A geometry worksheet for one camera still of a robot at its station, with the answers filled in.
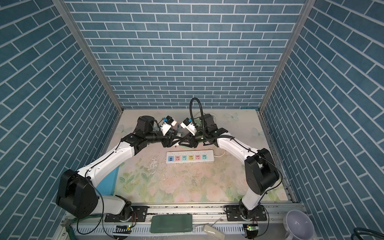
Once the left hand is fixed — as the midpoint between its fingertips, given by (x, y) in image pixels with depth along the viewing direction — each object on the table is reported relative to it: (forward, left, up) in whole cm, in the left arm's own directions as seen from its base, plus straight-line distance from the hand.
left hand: (179, 135), depth 78 cm
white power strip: (-3, -5, -19) cm, 20 cm away
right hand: (-1, -1, -3) cm, 3 cm away
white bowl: (-39, -58, -20) cm, 73 cm away
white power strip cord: (-2, -24, -21) cm, 32 cm away
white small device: (-41, -17, -20) cm, 48 cm away
